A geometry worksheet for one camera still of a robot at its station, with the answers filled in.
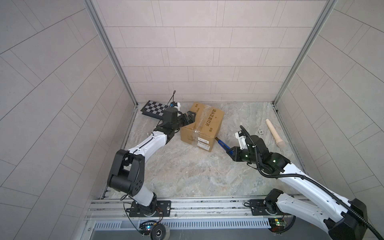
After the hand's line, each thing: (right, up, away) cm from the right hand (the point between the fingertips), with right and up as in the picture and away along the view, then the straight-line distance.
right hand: (225, 153), depth 74 cm
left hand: (-16, +20, +11) cm, 28 cm away
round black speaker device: (-30, -26, -17) cm, 43 cm away
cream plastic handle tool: (+36, +2, +17) cm, 40 cm away
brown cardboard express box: (-12, +9, +5) cm, 16 cm away
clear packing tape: (-12, +14, +8) cm, 20 cm away
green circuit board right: (+23, -31, -6) cm, 39 cm away
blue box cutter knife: (0, +3, +3) cm, 4 cm away
